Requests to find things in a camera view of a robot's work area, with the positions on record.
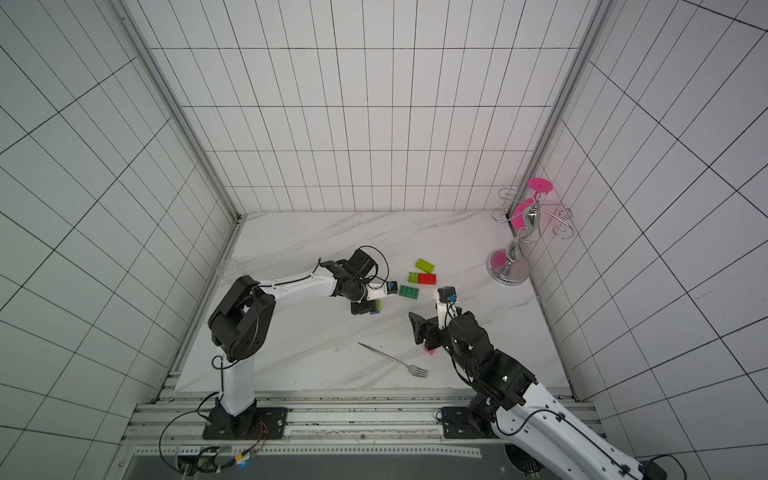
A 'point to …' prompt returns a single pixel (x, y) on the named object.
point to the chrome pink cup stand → (509, 266)
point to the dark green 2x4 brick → (408, 292)
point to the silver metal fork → (413, 369)
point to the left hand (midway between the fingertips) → (366, 305)
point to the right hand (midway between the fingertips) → (422, 305)
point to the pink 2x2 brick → (431, 352)
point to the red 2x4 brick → (427, 279)
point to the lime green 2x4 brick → (424, 266)
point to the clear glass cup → (228, 266)
